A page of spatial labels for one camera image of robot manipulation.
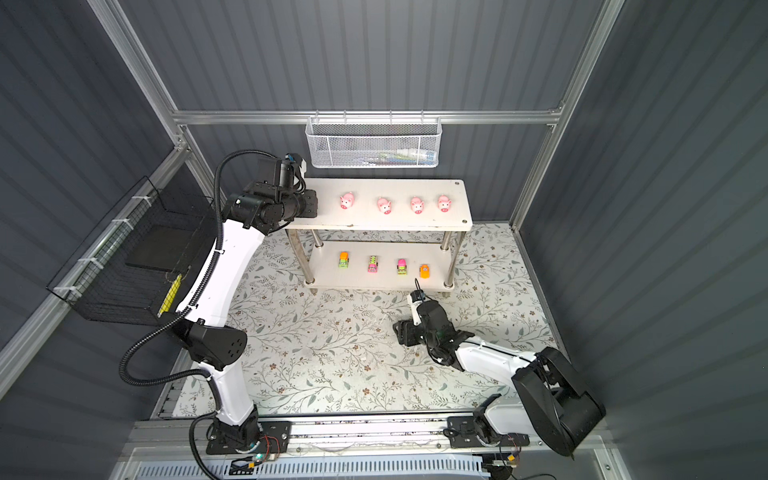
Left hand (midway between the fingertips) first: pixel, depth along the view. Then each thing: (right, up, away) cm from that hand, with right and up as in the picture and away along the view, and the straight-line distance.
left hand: (312, 198), depth 77 cm
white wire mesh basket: (+14, +32, +47) cm, 58 cm away
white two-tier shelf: (+23, -6, +42) cm, 48 cm away
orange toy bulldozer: (+32, -20, +20) cm, 43 cm away
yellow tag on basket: (-31, -24, -8) cm, 40 cm away
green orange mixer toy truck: (+5, -17, +22) cm, 28 cm away
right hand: (+25, -36, +11) cm, 46 cm away
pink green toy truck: (+15, -19, +21) cm, 32 cm away
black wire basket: (-44, -18, -5) cm, 48 cm away
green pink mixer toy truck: (+25, -19, +21) cm, 37 cm away
